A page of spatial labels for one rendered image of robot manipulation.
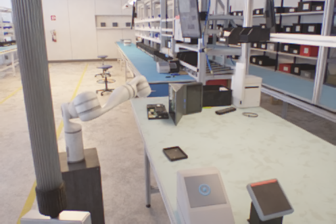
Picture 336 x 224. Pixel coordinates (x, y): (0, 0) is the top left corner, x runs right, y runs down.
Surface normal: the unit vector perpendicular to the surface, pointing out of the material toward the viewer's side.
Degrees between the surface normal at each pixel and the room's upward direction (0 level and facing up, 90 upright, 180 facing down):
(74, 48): 90
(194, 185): 30
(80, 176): 90
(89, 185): 90
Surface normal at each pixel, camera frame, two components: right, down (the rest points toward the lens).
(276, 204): 0.15, -0.69
